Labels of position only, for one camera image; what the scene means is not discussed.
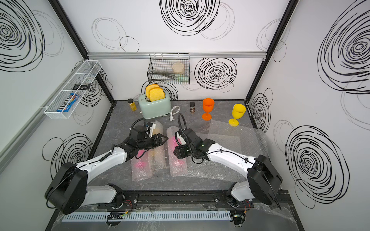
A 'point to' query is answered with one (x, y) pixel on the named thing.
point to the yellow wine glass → (238, 111)
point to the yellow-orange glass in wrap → (157, 158)
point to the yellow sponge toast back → (147, 89)
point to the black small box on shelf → (83, 86)
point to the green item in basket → (182, 78)
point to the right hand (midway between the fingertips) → (177, 151)
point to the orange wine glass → (208, 106)
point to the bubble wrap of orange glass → (208, 169)
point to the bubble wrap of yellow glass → (249, 141)
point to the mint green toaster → (155, 108)
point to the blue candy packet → (72, 102)
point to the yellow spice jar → (132, 104)
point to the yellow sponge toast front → (156, 94)
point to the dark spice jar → (192, 105)
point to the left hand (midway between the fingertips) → (165, 139)
